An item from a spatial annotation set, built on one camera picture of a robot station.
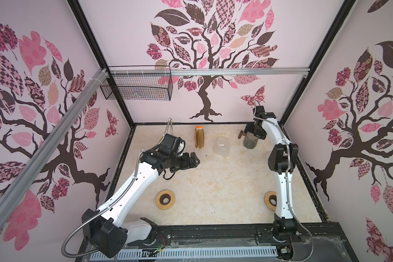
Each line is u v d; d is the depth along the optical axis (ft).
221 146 3.43
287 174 2.12
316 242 2.36
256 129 2.95
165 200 2.79
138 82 3.11
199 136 3.39
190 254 2.29
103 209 1.29
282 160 2.09
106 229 1.21
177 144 1.94
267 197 2.75
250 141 3.50
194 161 2.20
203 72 3.06
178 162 2.07
